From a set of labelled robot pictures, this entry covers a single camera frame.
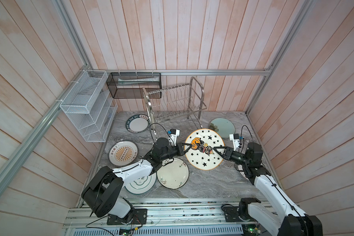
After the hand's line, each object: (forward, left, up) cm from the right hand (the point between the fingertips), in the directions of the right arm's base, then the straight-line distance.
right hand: (214, 148), depth 78 cm
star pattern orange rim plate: (-4, +7, -1) cm, 8 cm away
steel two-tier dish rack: (+47, +22, -9) cm, 53 cm away
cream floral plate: (-9, +22, -17) cm, 29 cm away
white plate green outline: (-15, +41, -18) cm, 47 cm away
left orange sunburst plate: (+5, +56, -16) cm, 59 cm away
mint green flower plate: (+32, -18, -20) cm, 42 cm away
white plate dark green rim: (+33, +52, -18) cm, 65 cm away
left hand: (-1, +12, +1) cm, 12 cm away
